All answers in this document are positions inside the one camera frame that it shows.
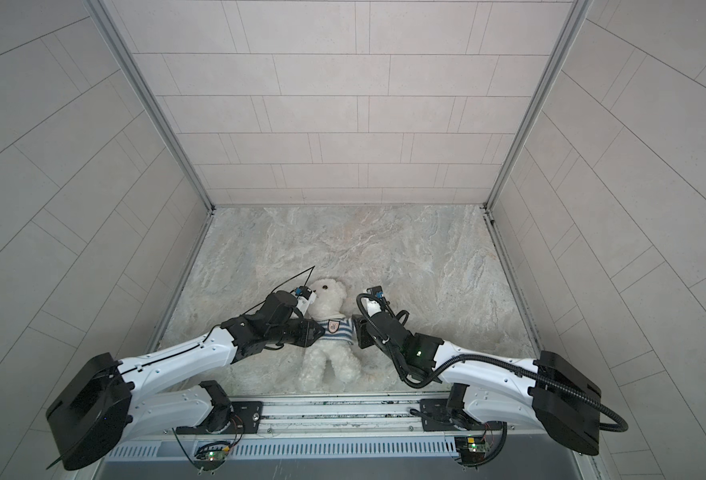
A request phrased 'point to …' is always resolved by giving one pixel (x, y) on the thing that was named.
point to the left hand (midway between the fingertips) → (330, 332)
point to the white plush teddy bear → (336, 343)
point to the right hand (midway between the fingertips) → (354, 322)
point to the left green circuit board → (211, 455)
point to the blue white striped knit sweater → (342, 330)
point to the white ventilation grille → (296, 450)
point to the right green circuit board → (482, 447)
